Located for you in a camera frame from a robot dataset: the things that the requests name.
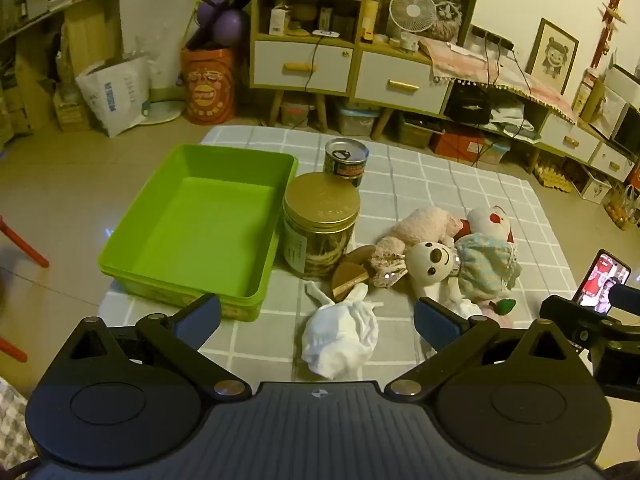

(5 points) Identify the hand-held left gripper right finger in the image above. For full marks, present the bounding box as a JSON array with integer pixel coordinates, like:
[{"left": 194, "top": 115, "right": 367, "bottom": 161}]
[{"left": 384, "top": 296, "right": 596, "bottom": 402}]

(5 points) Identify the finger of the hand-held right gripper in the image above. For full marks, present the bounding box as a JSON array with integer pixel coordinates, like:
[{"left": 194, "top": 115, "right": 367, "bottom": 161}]
[
  {"left": 539, "top": 294, "right": 608, "bottom": 350},
  {"left": 611, "top": 284, "right": 640, "bottom": 312}
]

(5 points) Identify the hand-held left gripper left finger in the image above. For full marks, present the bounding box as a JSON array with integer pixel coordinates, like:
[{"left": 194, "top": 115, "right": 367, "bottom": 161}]
[{"left": 47, "top": 293, "right": 252, "bottom": 402}]

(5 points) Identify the pink knitted apple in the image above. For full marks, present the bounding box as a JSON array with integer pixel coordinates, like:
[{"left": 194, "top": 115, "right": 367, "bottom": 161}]
[{"left": 480, "top": 297, "right": 517, "bottom": 317}]

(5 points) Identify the white bear doll blue dress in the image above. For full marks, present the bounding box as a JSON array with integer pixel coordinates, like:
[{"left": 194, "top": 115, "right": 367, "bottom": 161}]
[{"left": 404, "top": 232, "right": 523, "bottom": 318}]

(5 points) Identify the green plastic bin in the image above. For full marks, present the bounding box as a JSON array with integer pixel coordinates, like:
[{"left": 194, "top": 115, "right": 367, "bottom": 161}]
[{"left": 96, "top": 143, "right": 299, "bottom": 322}]

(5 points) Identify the pink plush toy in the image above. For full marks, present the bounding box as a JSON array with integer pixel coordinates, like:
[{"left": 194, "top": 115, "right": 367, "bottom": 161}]
[{"left": 372, "top": 206, "right": 463, "bottom": 291}]

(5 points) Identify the smartphone with lit screen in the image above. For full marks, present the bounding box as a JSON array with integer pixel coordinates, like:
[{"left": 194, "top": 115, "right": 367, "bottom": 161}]
[{"left": 574, "top": 248, "right": 632, "bottom": 317}]

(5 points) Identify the white crumpled cloth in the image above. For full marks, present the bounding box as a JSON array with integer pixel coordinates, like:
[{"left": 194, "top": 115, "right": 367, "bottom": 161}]
[{"left": 301, "top": 280, "right": 385, "bottom": 380}]

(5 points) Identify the santa plush toy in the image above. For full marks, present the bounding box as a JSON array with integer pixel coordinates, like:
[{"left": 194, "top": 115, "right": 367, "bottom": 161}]
[{"left": 467, "top": 204, "right": 516, "bottom": 246}]

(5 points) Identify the egg tray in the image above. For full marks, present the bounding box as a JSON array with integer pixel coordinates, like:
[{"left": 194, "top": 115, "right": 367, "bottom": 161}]
[{"left": 534, "top": 159, "right": 575, "bottom": 194}]

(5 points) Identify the gold lid clear jar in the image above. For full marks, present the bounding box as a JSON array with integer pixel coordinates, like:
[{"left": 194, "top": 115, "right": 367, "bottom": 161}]
[{"left": 281, "top": 172, "right": 362, "bottom": 282}]

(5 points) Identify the long low wooden cabinet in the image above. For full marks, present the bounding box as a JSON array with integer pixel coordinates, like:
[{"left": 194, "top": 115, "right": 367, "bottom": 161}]
[{"left": 450, "top": 72, "right": 640, "bottom": 188}]

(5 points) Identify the red cardboard box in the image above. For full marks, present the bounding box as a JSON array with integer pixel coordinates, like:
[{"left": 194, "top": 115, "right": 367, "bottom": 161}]
[{"left": 431, "top": 129, "right": 485, "bottom": 167}]

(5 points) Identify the black printed metal can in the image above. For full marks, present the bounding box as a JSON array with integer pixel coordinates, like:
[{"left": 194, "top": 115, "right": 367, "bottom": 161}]
[{"left": 324, "top": 137, "right": 370, "bottom": 188}]

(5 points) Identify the red stool leg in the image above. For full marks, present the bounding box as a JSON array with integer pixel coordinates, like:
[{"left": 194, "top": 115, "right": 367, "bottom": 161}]
[
  {"left": 0, "top": 337, "right": 29, "bottom": 364},
  {"left": 0, "top": 215, "right": 51, "bottom": 269}
]

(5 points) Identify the clear storage box dark lid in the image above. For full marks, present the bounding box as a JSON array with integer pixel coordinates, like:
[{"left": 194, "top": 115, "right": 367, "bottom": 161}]
[{"left": 399, "top": 119, "right": 445, "bottom": 150}]

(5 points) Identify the clear storage box blue lid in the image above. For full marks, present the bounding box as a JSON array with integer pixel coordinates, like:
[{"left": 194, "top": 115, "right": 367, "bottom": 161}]
[{"left": 334, "top": 102, "right": 382, "bottom": 137}]

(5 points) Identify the black bag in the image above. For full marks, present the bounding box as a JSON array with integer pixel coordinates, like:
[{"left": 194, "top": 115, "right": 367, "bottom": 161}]
[{"left": 444, "top": 81, "right": 495, "bottom": 127}]

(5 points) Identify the orange printed barrel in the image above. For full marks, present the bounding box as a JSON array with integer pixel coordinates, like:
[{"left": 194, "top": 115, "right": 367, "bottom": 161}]
[{"left": 180, "top": 46, "right": 237, "bottom": 125}]

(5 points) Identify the wooden single drawer cabinet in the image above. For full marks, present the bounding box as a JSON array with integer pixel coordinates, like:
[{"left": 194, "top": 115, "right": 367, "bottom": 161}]
[{"left": 352, "top": 42, "right": 455, "bottom": 141}]

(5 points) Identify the framed cartoon girl picture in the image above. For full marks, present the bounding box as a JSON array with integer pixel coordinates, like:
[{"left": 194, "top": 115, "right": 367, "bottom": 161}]
[{"left": 525, "top": 18, "right": 580, "bottom": 96}]

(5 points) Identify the pink table runner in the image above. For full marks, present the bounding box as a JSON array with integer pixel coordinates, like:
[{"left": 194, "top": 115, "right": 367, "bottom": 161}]
[{"left": 419, "top": 35, "right": 577, "bottom": 123}]

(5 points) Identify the tall wooden shelf cabinet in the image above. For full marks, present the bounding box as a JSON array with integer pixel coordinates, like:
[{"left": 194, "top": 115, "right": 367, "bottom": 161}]
[{"left": 250, "top": 0, "right": 372, "bottom": 133}]

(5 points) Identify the red hanging decoration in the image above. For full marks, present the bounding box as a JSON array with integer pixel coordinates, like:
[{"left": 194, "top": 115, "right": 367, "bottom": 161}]
[{"left": 596, "top": 0, "right": 627, "bottom": 57}]

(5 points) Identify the purple ball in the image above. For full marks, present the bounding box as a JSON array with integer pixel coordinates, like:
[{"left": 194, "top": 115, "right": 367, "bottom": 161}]
[{"left": 209, "top": 7, "right": 247, "bottom": 47}]

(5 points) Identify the yellow bottle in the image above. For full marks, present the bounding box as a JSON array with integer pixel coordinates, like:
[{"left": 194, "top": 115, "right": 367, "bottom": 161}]
[{"left": 361, "top": 0, "right": 379, "bottom": 44}]

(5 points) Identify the framed cat picture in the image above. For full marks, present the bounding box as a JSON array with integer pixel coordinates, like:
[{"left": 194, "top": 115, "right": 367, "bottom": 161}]
[{"left": 421, "top": 0, "right": 477, "bottom": 45}]

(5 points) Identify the small white desk fan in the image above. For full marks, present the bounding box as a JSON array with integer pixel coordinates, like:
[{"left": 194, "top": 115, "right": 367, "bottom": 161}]
[{"left": 389, "top": 0, "right": 436, "bottom": 43}]

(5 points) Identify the wooden wall shelf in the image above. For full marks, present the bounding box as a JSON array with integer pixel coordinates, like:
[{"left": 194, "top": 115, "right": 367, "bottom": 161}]
[{"left": 0, "top": 0, "right": 123, "bottom": 138}]

